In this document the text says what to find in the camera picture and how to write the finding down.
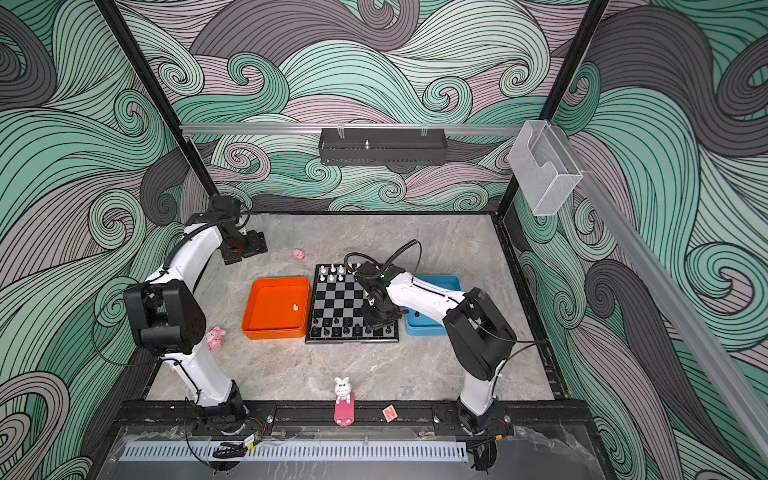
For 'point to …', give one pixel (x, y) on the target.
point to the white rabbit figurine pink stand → (344, 404)
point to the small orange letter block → (390, 413)
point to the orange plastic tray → (276, 307)
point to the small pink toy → (299, 254)
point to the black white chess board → (336, 310)
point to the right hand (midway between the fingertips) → (375, 325)
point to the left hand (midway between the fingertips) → (255, 248)
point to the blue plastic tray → (421, 324)
